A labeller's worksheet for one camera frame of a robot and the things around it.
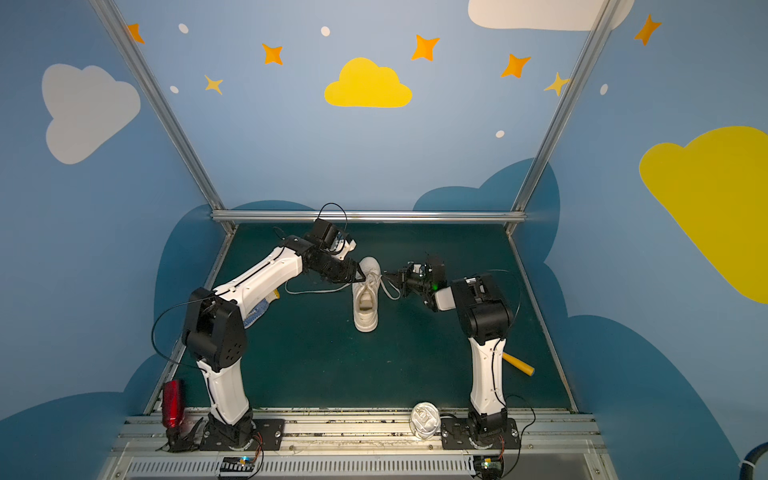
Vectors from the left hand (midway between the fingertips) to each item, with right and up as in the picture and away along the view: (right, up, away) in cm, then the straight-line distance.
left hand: (357, 276), depth 89 cm
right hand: (+8, +1, +7) cm, 11 cm away
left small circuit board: (-28, -46, -16) cm, 56 cm away
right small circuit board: (+35, -47, -16) cm, 60 cm away
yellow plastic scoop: (+49, -26, -6) cm, 56 cm away
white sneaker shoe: (+2, -7, +4) cm, 8 cm away
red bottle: (-46, -32, -13) cm, 58 cm away
